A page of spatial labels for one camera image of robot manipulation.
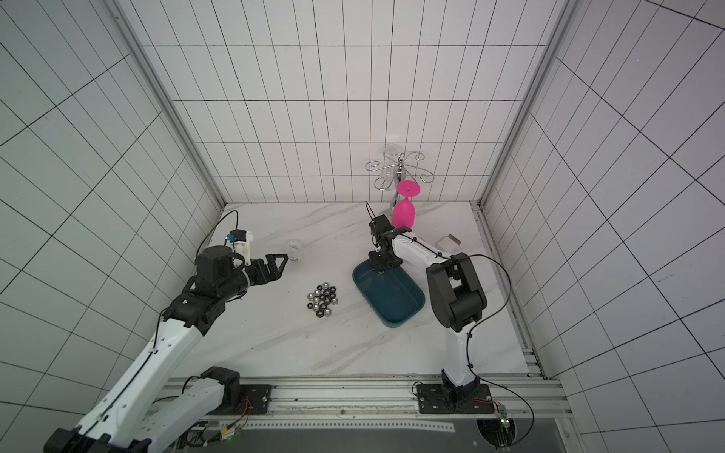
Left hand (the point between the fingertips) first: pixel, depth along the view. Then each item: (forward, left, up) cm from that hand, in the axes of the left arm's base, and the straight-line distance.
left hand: (274, 264), depth 77 cm
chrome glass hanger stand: (+33, -36, +7) cm, 49 cm away
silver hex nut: (+4, -12, -20) cm, 24 cm away
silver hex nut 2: (0, -7, -20) cm, 21 cm away
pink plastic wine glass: (+20, -38, -1) cm, 43 cm away
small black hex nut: (-3, -7, -20) cm, 22 cm away
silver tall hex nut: (-2, -15, -21) cm, 26 cm away
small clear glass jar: (+16, 0, -16) cm, 22 cm away
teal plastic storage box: (+1, -35, -21) cm, 41 cm away
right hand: (+11, -28, -17) cm, 34 cm away
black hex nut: (-1, -13, -21) cm, 24 cm away
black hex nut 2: (-6, -11, -20) cm, 23 cm away
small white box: (+23, -58, -20) cm, 65 cm away
